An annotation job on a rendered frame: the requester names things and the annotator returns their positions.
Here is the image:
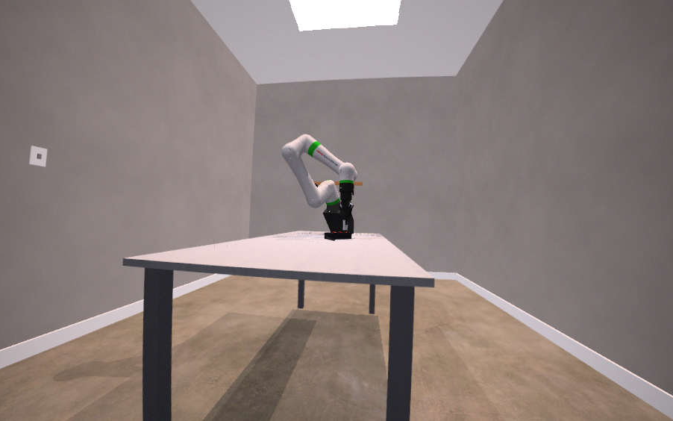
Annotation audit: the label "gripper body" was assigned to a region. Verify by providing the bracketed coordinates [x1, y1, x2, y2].
[340, 192, 352, 208]

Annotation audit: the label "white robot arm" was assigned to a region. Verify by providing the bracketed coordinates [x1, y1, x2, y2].
[281, 134, 357, 212]

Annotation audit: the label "black power strip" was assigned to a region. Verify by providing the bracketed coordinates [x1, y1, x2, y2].
[325, 231, 351, 240]

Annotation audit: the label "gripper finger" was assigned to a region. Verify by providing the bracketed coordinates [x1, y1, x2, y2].
[344, 203, 354, 230]
[339, 203, 345, 230]

